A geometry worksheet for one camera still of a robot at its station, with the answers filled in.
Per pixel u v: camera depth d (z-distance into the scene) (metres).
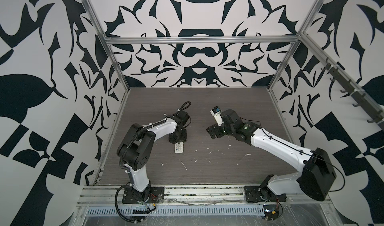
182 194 0.76
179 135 0.80
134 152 0.48
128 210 0.71
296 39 0.91
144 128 0.51
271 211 0.71
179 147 0.87
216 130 0.73
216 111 0.73
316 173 0.41
